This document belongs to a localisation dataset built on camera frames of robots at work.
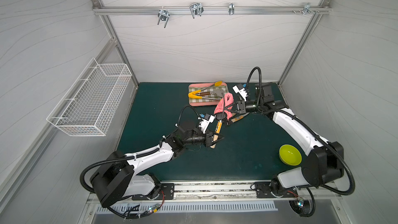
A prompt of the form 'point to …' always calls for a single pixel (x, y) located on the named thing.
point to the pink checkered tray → (205, 102)
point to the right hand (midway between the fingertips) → (224, 109)
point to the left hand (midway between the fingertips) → (223, 139)
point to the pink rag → (226, 102)
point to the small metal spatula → (218, 92)
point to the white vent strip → (193, 206)
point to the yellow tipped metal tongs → (193, 94)
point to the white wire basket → (89, 107)
